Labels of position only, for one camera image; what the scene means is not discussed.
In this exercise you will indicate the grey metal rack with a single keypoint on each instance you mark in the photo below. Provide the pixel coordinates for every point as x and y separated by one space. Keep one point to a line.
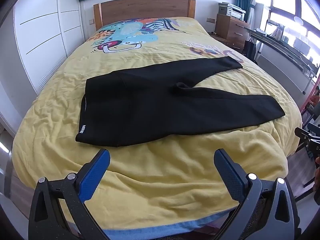
282 47

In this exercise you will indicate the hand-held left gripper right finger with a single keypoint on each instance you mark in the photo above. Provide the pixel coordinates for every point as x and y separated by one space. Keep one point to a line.
228 177

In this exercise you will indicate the black bag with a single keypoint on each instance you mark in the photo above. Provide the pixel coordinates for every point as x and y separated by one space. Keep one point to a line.
250 51

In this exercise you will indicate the black pants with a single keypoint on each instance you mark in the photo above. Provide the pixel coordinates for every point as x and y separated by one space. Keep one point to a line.
150 105

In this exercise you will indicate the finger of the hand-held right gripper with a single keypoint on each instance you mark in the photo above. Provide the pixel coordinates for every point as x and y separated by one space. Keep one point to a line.
301 133

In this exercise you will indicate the yellow printed blanket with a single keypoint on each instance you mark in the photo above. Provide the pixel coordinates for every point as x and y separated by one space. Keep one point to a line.
162 175

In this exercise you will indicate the window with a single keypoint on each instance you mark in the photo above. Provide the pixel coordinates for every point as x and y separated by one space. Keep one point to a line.
285 10

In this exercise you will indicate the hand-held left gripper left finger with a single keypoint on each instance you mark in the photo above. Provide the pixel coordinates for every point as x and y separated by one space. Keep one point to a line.
96 177

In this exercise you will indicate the white wardrobe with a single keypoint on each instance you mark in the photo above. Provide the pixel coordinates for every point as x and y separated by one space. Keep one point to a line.
42 30

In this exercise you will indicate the blue bed sheet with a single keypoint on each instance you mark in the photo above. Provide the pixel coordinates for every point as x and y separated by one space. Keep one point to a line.
155 227

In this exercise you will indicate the wooden headboard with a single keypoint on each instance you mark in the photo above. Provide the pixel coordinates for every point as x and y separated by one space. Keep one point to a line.
145 8

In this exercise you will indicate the wooden dresser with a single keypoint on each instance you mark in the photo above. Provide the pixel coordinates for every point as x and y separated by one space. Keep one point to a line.
231 30

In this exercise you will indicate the white printer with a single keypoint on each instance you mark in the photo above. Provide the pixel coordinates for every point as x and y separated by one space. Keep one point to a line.
232 10

